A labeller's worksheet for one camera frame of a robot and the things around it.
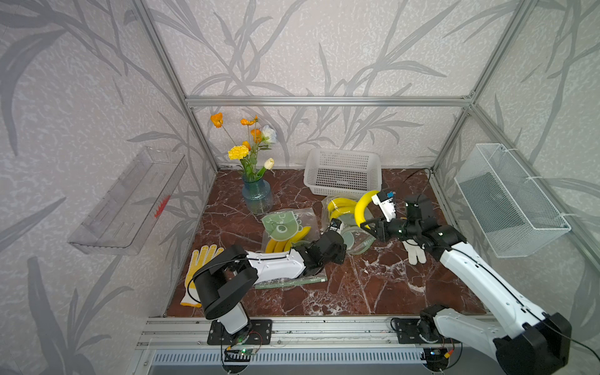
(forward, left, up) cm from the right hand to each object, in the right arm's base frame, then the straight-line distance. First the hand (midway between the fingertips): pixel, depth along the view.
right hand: (362, 221), depth 75 cm
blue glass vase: (+19, +39, -11) cm, 45 cm away
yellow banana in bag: (+19, +4, -15) cm, 25 cm away
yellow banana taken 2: (+15, +7, -18) cm, 25 cm away
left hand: (-2, +5, -15) cm, 16 cm away
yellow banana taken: (+4, +1, +3) cm, 5 cm away
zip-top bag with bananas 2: (+6, +29, -15) cm, 33 cm away
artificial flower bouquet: (+24, +40, +9) cm, 48 cm away
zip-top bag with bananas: (+5, -2, -22) cm, 23 cm away
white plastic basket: (+43, +1, -22) cm, 48 cm away
